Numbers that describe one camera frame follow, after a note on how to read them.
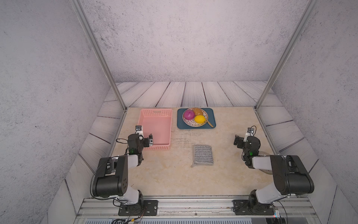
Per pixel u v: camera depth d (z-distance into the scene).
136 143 0.73
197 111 1.12
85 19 0.74
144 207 0.72
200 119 1.08
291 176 0.45
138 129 0.81
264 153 0.94
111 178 0.45
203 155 0.91
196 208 0.74
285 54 0.88
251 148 0.71
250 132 0.79
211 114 1.15
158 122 1.09
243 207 0.72
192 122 1.10
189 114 1.08
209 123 1.10
